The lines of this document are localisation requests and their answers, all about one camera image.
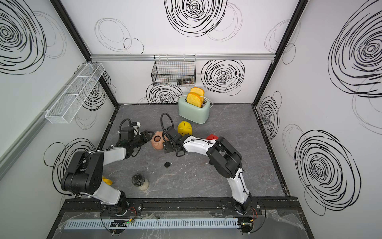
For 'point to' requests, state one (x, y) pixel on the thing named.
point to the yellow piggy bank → (184, 128)
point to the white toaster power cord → (181, 96)
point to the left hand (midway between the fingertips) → (152, 133)
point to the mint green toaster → (198, 115)
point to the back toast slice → (198, 90)
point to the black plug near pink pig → (167, 164)
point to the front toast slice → (194, 99)
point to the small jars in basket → (184, 81)
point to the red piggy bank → (212, 137)
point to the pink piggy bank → (157, 140)
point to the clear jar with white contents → (139, 180)
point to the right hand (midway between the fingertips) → (169, 146)
